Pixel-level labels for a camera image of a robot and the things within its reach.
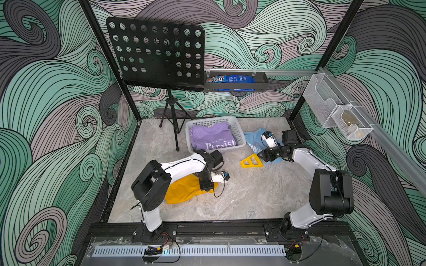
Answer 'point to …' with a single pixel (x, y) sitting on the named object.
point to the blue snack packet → (238, 78)
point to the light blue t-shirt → (256, 144)
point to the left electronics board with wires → (152, 253)
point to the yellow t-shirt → (187, 186)
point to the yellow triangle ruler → (251, 161)
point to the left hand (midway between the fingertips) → (209, 185)
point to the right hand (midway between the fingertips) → (268, 151)
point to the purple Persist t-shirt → (212, 136)
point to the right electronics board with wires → (293, 252)
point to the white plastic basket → (233, 122)
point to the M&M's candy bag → (217, 79)
